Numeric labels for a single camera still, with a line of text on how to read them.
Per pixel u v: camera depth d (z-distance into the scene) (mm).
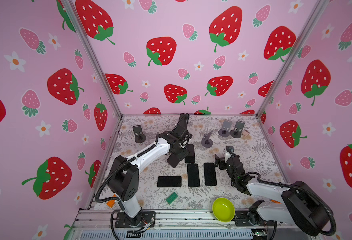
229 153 749
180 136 682
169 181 881
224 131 1091
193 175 887
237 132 1078
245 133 1074
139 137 1070
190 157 954
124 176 455
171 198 799
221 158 792
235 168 648
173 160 859
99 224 730
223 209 770
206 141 1033
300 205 427
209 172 907
